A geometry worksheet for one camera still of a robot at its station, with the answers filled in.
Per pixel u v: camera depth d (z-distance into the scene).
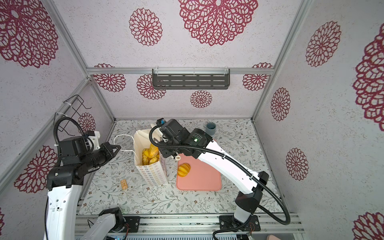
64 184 0.42
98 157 0.55
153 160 0.80
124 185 0.85
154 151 0.80
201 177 0.90
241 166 0.42
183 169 0.89
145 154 0.83
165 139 0.56
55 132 0.46
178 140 0.46
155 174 0.74
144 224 0.75
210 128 1.07
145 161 0.83
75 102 0.82
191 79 0.96
